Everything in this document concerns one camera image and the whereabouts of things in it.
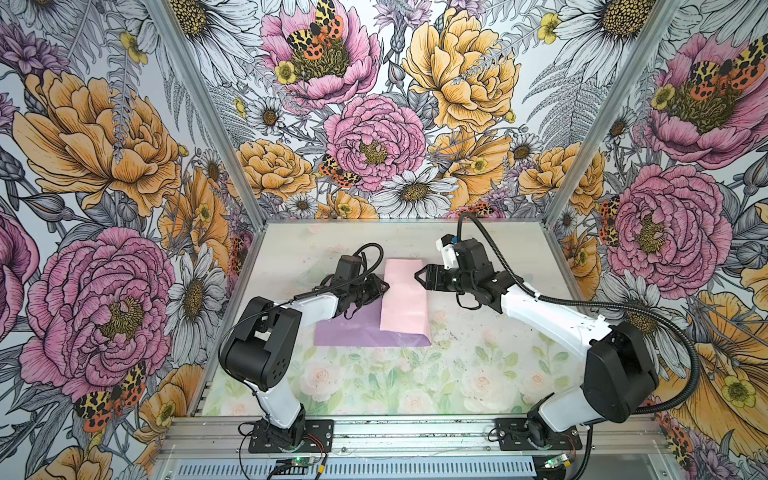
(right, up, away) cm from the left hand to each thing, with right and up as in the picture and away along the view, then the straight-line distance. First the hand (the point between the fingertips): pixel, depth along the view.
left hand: (387, 294), depth 94 cm
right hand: (+10, +4, -10) cm, 15 cm away
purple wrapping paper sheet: (-7, -11, 0) cm, 13 cm away
